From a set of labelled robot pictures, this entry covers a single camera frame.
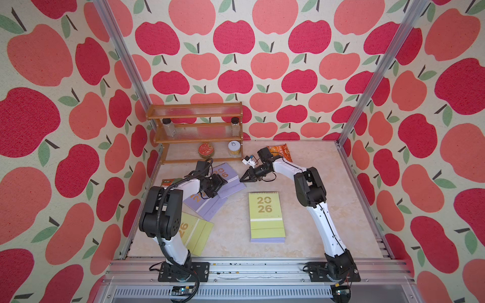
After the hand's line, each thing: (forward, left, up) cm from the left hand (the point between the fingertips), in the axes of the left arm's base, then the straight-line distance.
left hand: (226, 187), depth 95 cm
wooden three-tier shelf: (+33, +19, -2) cm, 39 cm away
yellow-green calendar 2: (-21, +14, -4) cm, 26 cm away
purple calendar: (-25, -25, -2) cm, 36 cm away
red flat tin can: (+25, +14, 0) cm, 29 cm away
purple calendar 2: (+3, -4, -2) cm, 5 cm away
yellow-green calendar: (-17, -19, 0) cm, 26 cm away
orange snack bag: (+25, -31, +1) cm, 40 cm away
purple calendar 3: (-9, +10, -5) cm, 14 cm away
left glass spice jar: (+26, +31, +18) cm, 44 cm away
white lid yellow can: (+27, -3, +2) cm, 27 cm away
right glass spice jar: (+26, -4, +19) cm, 32 cm away
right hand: (+4, -8, -4) cm, 9 cm away
